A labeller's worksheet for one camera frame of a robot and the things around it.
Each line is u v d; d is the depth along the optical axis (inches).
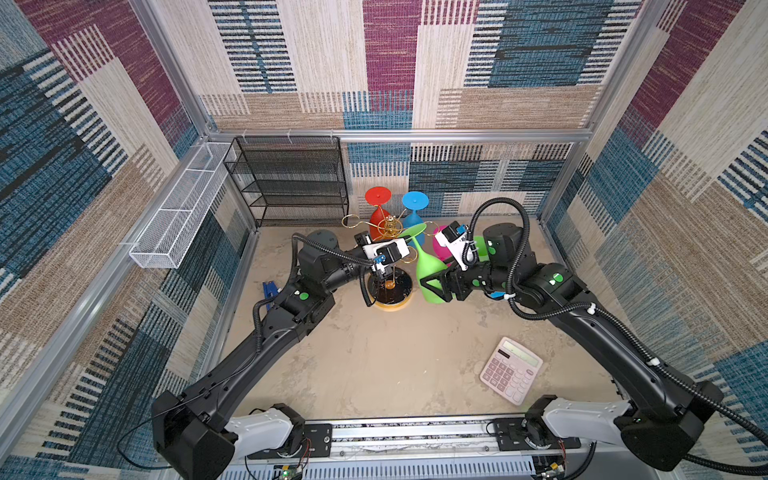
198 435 14.5
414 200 33.0
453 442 29.2
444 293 23.4
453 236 22.7
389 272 22.6
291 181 43.7
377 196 33.5
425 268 25.6
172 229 36.9
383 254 19.8
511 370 32.5
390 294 38.9
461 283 22.8
